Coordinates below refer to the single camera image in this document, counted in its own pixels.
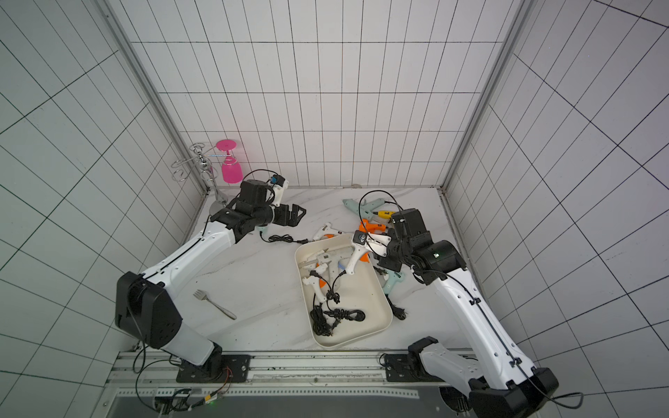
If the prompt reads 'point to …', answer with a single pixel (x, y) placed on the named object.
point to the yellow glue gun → (384, 214)
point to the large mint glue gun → (366, 211)
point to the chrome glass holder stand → (185, 167)
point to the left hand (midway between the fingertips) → (292, 214)
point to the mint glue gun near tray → (393, 277)
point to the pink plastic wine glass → (231, 169)
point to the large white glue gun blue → (349, 266)
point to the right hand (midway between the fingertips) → (370, 241)
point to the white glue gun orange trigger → (317, 283)
